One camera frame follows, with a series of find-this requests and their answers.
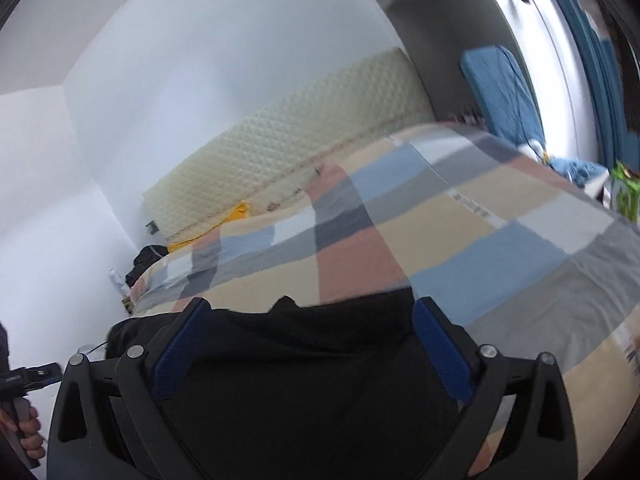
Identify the blue cushion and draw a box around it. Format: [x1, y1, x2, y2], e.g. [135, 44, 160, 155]
[460, 46, 546, 154]

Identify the yellow cloth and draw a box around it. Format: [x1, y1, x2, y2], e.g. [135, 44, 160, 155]
[167, 200, 252, 254]

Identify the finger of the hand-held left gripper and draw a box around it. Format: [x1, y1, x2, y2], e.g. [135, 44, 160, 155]
[31, 362, 63, 389]

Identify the checkered bed quilt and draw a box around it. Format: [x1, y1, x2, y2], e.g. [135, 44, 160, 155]
[130, 122, 640, 480]

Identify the cream quilted headboard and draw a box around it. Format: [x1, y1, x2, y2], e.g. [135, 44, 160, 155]
[142, 47, 433, 241]

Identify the green plastic bag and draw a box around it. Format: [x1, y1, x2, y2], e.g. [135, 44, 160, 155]
[607, 160, 640, 222]

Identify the black puffer jacket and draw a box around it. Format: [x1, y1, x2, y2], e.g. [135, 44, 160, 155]
[105, 290, 496, 480]

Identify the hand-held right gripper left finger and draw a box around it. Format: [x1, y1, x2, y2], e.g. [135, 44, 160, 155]
[47, 297, 211, 480]

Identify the blue crumpled cloth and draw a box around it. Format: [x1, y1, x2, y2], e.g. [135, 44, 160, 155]
[547, 157, 609, 189]

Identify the black bag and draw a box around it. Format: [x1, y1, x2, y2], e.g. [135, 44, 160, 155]
[125, 245, 170, 286]

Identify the grey white wardrobe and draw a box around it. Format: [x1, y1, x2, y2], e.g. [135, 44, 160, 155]
[385, 0, 616, 171]

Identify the person's left hand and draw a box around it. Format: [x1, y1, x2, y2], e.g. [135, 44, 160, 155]
[0, 404, 47, 461]

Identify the blue curtain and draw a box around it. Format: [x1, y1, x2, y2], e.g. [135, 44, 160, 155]
[545, 0, 629, 171]

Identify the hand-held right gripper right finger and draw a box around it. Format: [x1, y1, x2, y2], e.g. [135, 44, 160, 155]
[412, 296, 576, 480]

